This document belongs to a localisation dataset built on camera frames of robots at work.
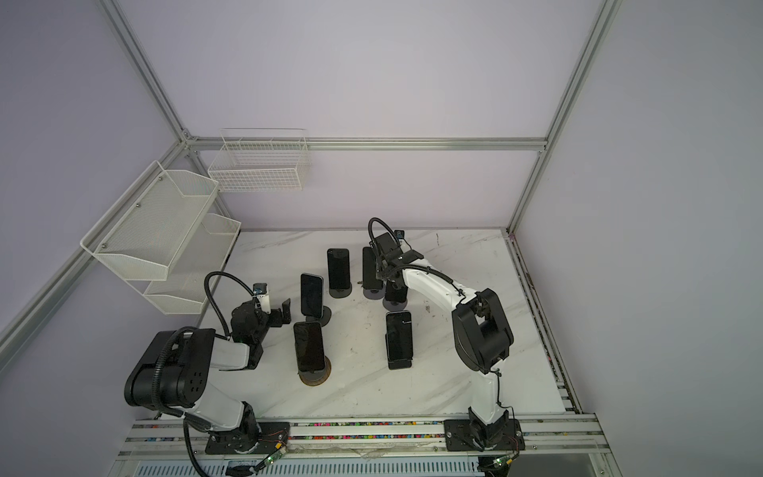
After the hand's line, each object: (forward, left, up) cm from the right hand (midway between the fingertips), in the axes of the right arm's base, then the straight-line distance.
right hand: (393, 266), depth 93 cm
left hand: (-9, +39, -7) cm, 41 cm away
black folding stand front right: (-27, -1, -12) cm, 29 cm away
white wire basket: (+27, +46, +22) cm, 57 cm away
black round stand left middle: (-12, +23, -13) cm, 29 cm away
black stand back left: (-3, +19, -12) cm, 22 cm away
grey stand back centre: (-2, +7, -12) cm, 14 cm away
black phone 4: (-6, 0, -6) cm, 8 cm away
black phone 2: (-1, +17, 0) cm, 17 cm away
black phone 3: (-1, +8, -5) cm, 9 cm away
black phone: (-12, +24, +1) cm, 27 cm away
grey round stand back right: (-7, 0, -13) cm, 15 cm away
